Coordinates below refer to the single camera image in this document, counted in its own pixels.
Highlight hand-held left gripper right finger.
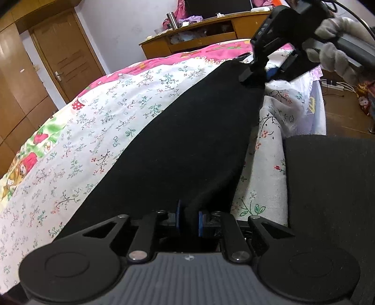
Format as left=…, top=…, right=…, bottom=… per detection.
left=198, top=209, right=296, bottom=263

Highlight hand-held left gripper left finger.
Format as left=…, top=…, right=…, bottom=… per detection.
left=69, top=200, right=184, bottom=262

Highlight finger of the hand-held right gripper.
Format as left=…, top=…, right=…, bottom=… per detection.
left=238, top=43, right=280, bottom=88
left=267, top=51, right=320, bottom=83

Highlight black pants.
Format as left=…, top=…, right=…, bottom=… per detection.
left=50, top=54, right=270, bottom=253

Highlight person's right hand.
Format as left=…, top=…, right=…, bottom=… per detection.
left=303, top=16, right=368, bottom=86

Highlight white bed sheet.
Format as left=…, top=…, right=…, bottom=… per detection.
left=280, top=69, right=328, bottom=139

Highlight wooden desk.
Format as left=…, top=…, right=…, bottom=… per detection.
left=139, top=10, right=273, bottom=59

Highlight white power strip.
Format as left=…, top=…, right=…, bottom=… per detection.
left=322, top=80, right=345, bottom=90

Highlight black monitor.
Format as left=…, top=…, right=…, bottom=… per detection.
left=186, top=0, right=253, bottom=19

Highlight purple cloth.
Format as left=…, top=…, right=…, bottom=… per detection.
left=179, top=15, right=203, bottom=26

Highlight pink bag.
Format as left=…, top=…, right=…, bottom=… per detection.
left=175, top=0, right=188, bottom=22

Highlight red printed bag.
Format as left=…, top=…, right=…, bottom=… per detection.
left=355, top=83, right=375, bottom=118

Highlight white floral blanket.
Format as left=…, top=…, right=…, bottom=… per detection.
left=0, top=60, right=293, bottom=294

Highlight pink cartoon printed quilt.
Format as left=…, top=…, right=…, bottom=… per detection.
left=0, top=38, right=323, bottom=203

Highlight wooden door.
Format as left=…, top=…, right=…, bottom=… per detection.
left=29, top=8, right=106, bottom=104

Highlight wooden wardrobe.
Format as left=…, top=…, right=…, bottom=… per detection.
left=0, top=0, right=83, bottom=178

